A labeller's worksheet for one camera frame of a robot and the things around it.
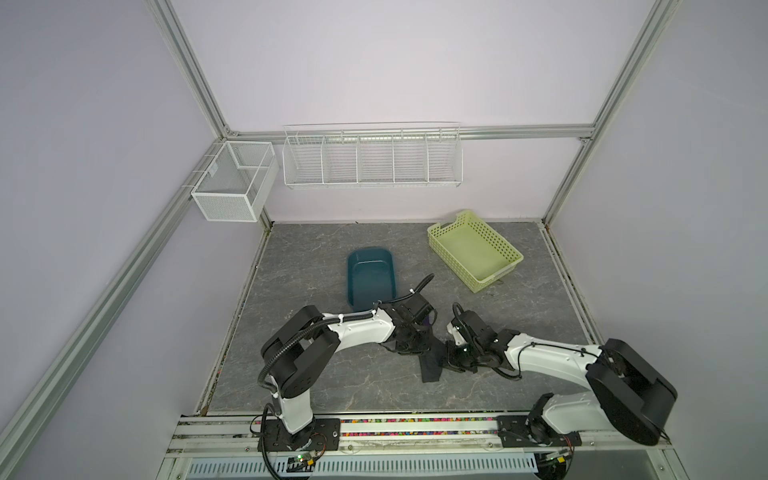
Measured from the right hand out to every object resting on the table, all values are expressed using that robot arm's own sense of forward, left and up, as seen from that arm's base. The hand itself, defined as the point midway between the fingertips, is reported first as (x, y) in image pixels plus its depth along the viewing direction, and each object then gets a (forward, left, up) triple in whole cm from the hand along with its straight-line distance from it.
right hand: (438, 365), depth 85 cm
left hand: (+2, +3, +2) cm, 4 cm away
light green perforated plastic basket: (+41, -18, 0) cm, 45 cm away
